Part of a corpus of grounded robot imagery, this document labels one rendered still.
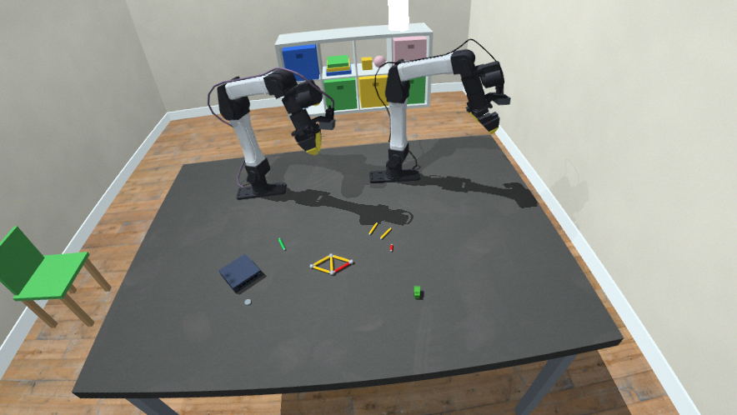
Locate blue rectangular block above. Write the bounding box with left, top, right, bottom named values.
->
left=219, top=254, right=263, bottom=293

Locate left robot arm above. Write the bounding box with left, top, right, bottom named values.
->
left=369, top=49, right=511, bottom=183

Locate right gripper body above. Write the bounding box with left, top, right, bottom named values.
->
left=290, top=108, right=321, bottom=152

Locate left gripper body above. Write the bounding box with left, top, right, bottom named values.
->
left=466, top=89, right=499, bottom=132

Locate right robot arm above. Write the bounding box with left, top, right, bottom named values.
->
left=217, top=69, right=335, bottom=200

